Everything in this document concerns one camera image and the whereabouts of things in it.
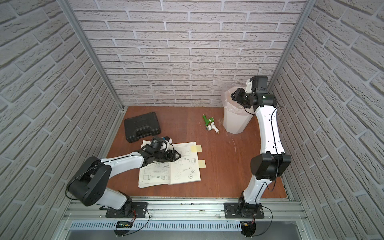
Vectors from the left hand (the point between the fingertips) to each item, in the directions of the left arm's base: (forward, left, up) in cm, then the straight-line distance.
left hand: (174, 152), depth 89 cm
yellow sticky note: (-6, -17, -5) cm, 18 cm away
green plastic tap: (+27, -22, -3) cm, 35 cm away
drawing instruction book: (-9, -7, -3) cm, 12 cm away
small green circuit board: (-36, +22, -7) cm, 42 cm away
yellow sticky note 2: (+4, -13, -3) cm, 14 cm away
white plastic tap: (+22, -25, -2) cm, 33 cm away
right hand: (+19, -35, +30) cm, 50 cm away
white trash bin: (+15, -38, +10) cm, 42 cm away
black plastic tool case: (+19, +25, +1) cm, 31 cm away
